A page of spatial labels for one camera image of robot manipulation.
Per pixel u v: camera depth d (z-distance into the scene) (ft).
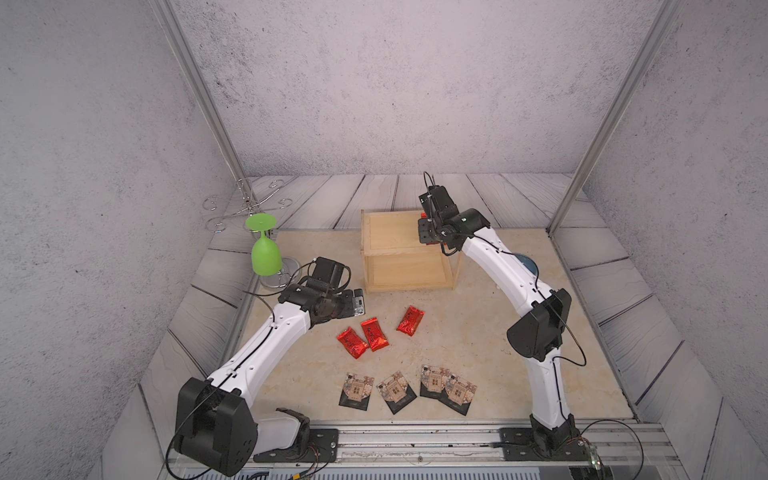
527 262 3.47
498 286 1.90
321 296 1.91
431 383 2.71
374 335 2.99
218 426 1.28
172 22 2.34
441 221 2.12
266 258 2.75
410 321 3.05
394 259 3.65
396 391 2.67
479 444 2.43
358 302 2.46
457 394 2.65
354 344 2.90
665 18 2.33
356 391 2.68
